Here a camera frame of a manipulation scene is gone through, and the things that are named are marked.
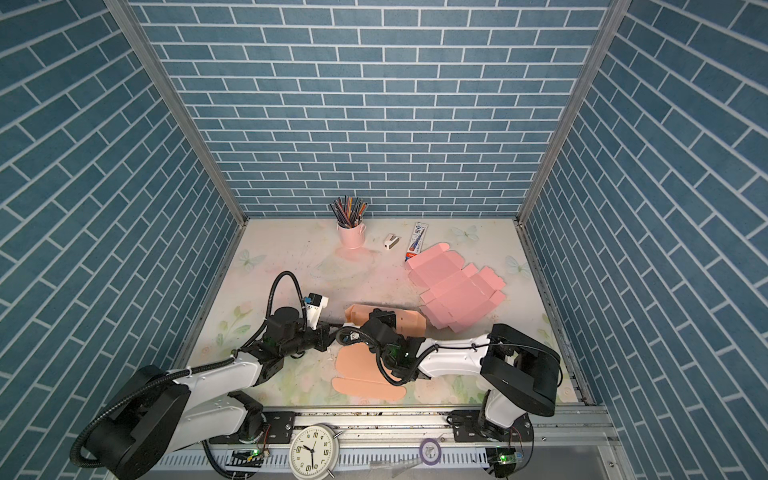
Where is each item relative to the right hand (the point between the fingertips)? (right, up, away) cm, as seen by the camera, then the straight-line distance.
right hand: (377, 304), depth 84 cm
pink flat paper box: (+26, 0, +15) cm, 30 cm away
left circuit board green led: (-31, -35, -12) cm, 48 cm away
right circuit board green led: (+31, -34, -14) cm, 49 cm away
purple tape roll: (+13, -31, -12) cm, 36 cm away
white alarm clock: (-13, -30, -17) cm, 37 cm away
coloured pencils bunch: (-12, +29, +24) cm, 40 cm away
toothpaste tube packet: (+13, +19, +28) cm, 37 cm away
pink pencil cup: (-11, +19, +24) cm, 33 cm away
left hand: (-9, -7, 0) cm, 12 cm away
